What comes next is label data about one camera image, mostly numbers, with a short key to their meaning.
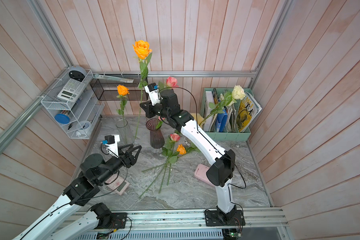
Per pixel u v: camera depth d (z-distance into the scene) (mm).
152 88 613
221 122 950
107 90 1034
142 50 536
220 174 523
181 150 952
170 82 783
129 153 570
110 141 546
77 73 801
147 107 623
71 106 730
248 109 976
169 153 950
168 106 571
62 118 765
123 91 828
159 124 842
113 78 909
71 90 777
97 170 504
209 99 932
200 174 862
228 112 928
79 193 471
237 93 664
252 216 769
